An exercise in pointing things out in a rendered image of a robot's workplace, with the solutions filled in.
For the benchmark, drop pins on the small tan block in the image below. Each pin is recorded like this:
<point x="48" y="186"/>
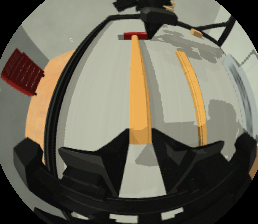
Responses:
<point x="197" y="33"/>

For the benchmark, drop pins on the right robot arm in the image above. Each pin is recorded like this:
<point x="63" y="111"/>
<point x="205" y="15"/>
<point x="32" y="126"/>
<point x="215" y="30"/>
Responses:
<point x="127" y="4"/>

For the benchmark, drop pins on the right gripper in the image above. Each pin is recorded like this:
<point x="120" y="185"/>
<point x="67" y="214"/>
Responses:
<point x="154" y="16"/>

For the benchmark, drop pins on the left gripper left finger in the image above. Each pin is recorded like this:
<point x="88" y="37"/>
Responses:
<point x="108" y="161"/>

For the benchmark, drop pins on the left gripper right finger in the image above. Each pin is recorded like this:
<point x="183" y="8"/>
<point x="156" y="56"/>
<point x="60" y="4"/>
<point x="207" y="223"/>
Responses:
<point x="176" y="159"/>

